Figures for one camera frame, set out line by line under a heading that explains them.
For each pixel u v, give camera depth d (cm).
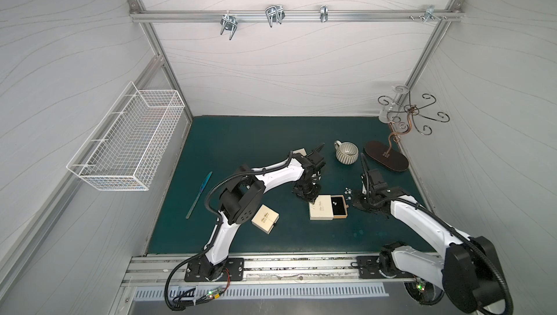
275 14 77
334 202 86
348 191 92
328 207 86
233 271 74
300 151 100
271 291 70
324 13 78
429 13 77
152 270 75
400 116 98
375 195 65
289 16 80
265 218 82
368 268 73
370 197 66
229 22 78
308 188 77
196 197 90
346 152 104
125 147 69
